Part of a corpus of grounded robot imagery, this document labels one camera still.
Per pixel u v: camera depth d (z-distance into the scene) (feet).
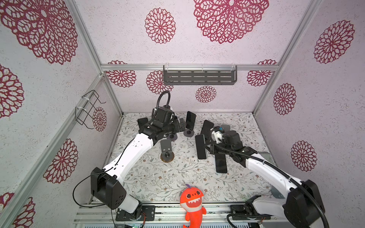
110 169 1.39
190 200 2.31
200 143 2.79
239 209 2.50
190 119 3.63
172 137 3.48
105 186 1.32
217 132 2.39
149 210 2.48
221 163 3.02
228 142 2.14
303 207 1.33
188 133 3.56
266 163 1.68
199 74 3.17
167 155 3.10
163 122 1.89
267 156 3.04
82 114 2.45
